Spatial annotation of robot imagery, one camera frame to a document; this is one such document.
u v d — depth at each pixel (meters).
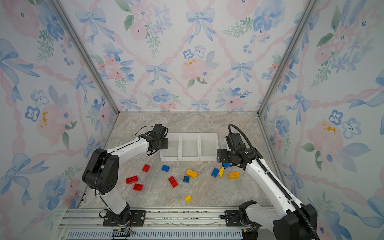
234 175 0.88
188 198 0.80
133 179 0.85
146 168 0.91
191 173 0.89
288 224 0.37
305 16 0.72
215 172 0.88
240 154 0.54
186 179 0.85
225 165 0.90
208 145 1.02
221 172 0.88
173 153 0.97
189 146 1.00
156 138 0.72
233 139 0.60
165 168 0.92
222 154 0.73
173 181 0.85
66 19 0.73
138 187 0.82
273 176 0.46
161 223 0.73
